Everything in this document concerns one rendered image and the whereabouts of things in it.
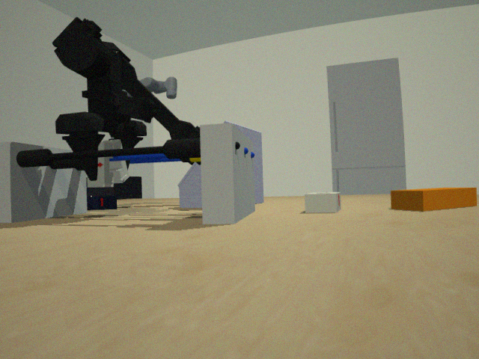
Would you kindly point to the orange rectangular block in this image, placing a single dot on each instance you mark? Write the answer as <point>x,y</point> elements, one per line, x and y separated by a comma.
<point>428,199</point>

